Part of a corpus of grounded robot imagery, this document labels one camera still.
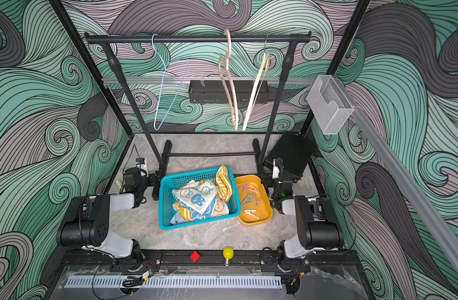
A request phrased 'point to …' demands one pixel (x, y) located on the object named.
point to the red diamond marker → (194, 256)
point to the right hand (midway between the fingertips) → (271, 169)
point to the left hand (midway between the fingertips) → (150, 169)
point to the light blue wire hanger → (161, 93)
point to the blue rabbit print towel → (198, 197)
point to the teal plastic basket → (168, 183)
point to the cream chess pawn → (118, 183)
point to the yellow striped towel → (224, 189)
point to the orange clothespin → (250, 187)
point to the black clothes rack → (162, 162)
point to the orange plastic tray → (255, 201)
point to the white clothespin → (249, 212)
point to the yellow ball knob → (228, 254)
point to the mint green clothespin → (249, 196)
